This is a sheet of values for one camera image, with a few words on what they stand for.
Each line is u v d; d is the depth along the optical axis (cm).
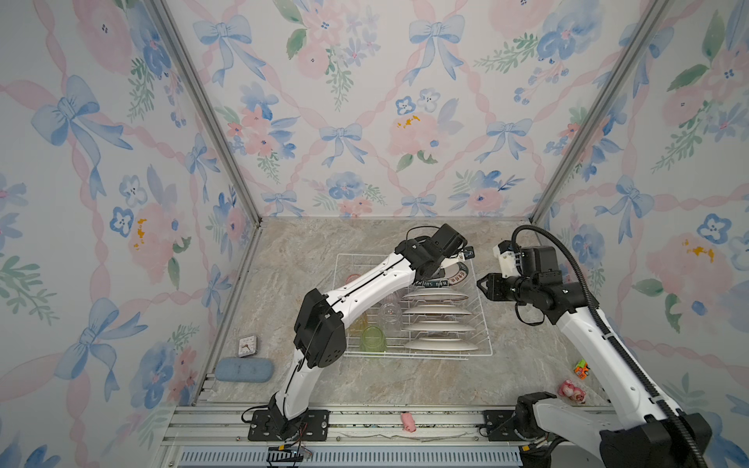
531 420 64
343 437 73
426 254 60
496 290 68
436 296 93
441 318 95
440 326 80
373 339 85
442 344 75
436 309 85
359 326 85
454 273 92
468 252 72
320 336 50
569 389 76
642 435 37
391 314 83
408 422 73
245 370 80
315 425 74
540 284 57
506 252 69
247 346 85
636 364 43
